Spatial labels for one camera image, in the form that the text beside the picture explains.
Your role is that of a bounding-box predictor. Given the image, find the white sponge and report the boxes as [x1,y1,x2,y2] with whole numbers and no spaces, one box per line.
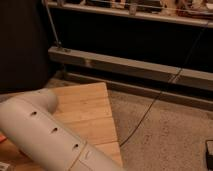
[0,162,13,171]

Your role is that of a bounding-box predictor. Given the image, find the black cable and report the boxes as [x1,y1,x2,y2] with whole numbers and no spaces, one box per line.
[119,20,212,148]

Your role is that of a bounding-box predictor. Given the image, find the black box on floor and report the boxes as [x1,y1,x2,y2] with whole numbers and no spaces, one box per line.
[205,140,213,171]

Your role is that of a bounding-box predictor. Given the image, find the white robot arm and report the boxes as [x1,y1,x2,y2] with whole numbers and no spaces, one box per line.
[0,89,124,171]

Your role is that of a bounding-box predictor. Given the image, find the wooden shelf with clutter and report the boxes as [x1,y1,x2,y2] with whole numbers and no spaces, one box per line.
[42,0,213,29]

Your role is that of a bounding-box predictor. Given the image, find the long wooden baseboard beam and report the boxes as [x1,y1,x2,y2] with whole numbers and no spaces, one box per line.
[48,46,213,91]

